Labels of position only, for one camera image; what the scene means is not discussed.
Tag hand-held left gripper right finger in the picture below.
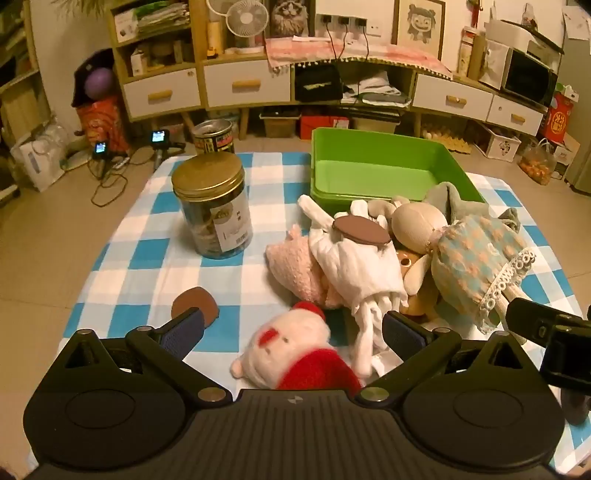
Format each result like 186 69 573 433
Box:
358 311 541 404

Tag red printed bag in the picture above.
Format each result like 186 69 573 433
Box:
76 96 130 153

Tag framed cat picture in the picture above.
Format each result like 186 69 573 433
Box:
269 0 311 38

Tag small action camera on tripod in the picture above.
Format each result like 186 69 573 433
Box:
92 142 109 178
150 130 185 169

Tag white wall socket panel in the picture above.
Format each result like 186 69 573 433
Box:
318 14 383 38

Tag pink tasselled cloth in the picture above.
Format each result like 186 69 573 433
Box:
264 38 454 80

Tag brown oval plush piece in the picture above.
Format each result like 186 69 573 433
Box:
333 216 390 247
171 287 220 326

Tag blue white checkered tablecloth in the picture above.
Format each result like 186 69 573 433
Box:
25 152 591 476

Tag wooden low cabinet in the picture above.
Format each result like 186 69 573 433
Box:
108 0 550 139

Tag white plastic bag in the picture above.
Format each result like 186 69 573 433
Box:
10 127 65 192

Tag small white box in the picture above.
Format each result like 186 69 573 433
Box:
114 9 139 43

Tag black bag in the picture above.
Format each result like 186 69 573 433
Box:
294 65 345 103

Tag stack of papers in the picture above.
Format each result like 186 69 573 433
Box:
136 0 191 33

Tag grey green cloth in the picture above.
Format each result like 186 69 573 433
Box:
425 181 522 232

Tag black and gold tin can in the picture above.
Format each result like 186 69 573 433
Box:
191 119 235 155

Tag white storage crate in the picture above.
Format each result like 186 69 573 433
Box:
475 122 522 162

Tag white cabinet drawer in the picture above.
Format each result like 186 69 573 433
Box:
487 95 544 136
122 69 202 118
203 60 293 109
412 74 495 123

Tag white desk fan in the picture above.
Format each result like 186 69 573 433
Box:
226 0 269 49

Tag clear storage box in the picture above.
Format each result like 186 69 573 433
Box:
351 109 402 134
259 108 301 138

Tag bunny doll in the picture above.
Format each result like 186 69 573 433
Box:
351 196 539 335

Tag white microwave oven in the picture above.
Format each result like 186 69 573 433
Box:
501 48 561 109

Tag pink pig plush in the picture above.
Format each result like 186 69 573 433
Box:
264 224 342 310

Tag cardboard box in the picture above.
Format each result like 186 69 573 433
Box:
551 134 581 181

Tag brown bear plush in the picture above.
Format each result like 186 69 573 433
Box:
397 247 444 324

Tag red box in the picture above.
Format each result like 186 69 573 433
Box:
300 115 352 140

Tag red gift bag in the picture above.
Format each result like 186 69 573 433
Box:
538 84 578 148

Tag white plush with red scarf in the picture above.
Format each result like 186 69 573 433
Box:
231 301 363 395

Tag white printer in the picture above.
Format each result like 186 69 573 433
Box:
485 18 565 56

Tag clear jar with gold lid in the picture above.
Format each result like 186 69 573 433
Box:
172 151 254 259

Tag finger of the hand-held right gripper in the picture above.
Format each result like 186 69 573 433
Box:
505 298 589 347

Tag dark fabric bag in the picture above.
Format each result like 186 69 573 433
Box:
71 48 122 109

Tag white long-legged plush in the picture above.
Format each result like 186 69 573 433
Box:
297 194 409 377

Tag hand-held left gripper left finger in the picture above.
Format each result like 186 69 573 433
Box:
60 308 234 404

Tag green plastic bin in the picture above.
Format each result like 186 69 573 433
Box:
310 128 486 217

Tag plastic bag of oranges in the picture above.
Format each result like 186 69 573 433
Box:
519 138 558 185

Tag purple ball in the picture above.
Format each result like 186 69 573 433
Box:
85 69 116 100

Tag wooden bookshelf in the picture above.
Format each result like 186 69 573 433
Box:
0 0 51 139

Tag egg trays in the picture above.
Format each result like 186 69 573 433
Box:
422 122 472 155

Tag framed girl drawing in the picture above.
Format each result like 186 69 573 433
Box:
398 0 446 60

